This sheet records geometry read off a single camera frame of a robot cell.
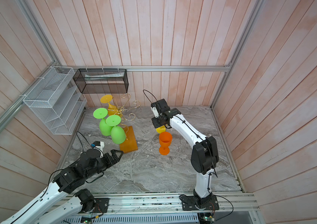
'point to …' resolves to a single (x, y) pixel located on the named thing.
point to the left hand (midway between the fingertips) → (118, 158)
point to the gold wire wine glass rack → (121, 102)
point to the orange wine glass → (165, 139)
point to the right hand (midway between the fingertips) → (156, 120)
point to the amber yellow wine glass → (112, 110)
